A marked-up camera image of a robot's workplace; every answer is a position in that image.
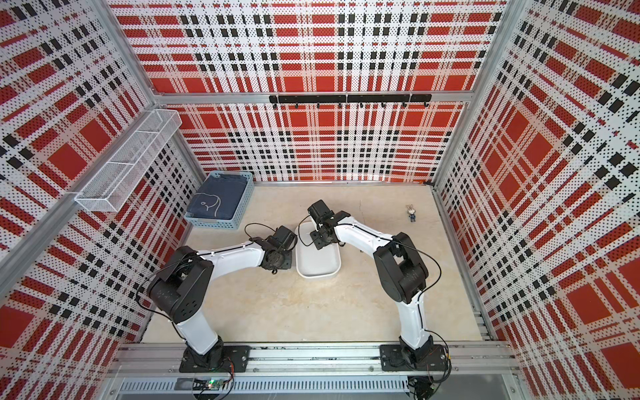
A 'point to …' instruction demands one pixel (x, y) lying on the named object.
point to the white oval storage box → (312, 262)
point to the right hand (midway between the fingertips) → (326, 236)
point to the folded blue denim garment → (218, 196)
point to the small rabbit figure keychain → (412, 212)
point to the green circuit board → (212, 384)
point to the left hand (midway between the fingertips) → (285, 260)
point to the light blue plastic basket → (237, 217)
